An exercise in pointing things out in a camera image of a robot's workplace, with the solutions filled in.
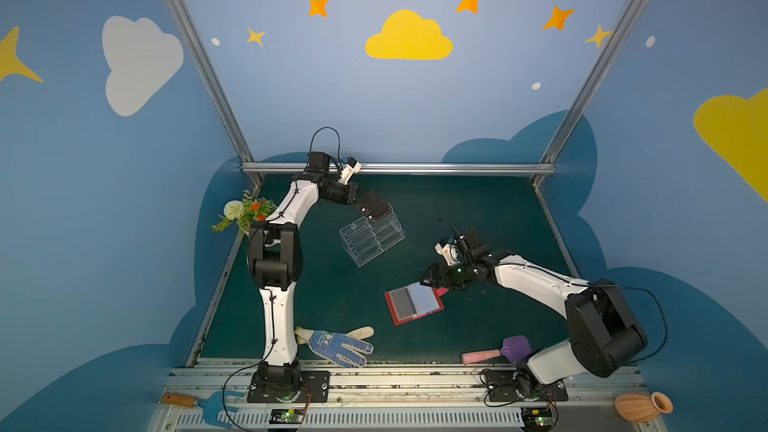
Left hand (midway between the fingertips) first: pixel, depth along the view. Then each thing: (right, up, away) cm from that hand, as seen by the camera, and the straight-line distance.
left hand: (371, 194), depth 95 cm
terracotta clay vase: (+62, -48, -30) cm, 84 cm away
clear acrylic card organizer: (-2, -15, +3) cm, 16 cm away
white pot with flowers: (-39, -6, -4) cm, 40 cm away
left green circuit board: (-19, -55, -24) cm, 63 cm away
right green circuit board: (+43, -57, -24) cm, 75 cm away
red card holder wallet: (+13, -33, -6) cm, 36 cm away
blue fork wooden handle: (-37, -52, -24) cm, 68 cm away
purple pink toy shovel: (+40, -42, -16) cm, 60 cm away
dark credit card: (+10, -33, -6) cm, 35 cm away
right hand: (+19, -26, -7) cm, 33 cm away
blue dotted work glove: (-10, -42, -15) cm, 46 cm away
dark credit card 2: (0, -4, +2) cm, 5 cm away
